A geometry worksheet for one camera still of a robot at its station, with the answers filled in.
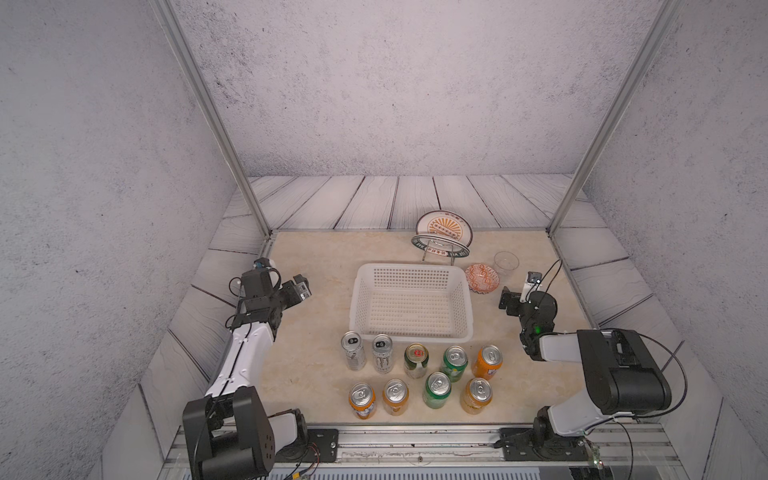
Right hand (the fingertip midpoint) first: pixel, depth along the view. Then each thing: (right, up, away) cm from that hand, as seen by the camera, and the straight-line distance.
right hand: (524, 287), depth 93 cm
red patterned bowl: (-10, +2, +12) cm, 15 cm away
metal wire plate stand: (-20, +10, +12) cm, 25 cm away
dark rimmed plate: (-25, +13, +7) cm, 29 cm away
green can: (-30, -22, -21) cm, 43 cm away
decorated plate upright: (-23, +21, +9) cm, 32 cm away
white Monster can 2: (-50, -17, -14) cm, 55 cm away
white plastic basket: (-34, -6, +6) cm, 35 cm away
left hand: (-68, +2, -7) cm, 68 cm away
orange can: (-21, -22, -22) cm, 38 cm away
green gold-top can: (-34, -17, -16) cm, 41 cm away
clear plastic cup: (-1, +7, +12) cm, 14 cm away
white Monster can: (-43, -13, -17) cm, 48 cm away
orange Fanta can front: (-16, -17, -16) cm, 29 cm away
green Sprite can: (-25, -17, -16) cm, 34 cm away
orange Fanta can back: (-48, -23, -22) cm, 57 cm away
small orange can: (-40, -23, -22) cm, 51 cm away
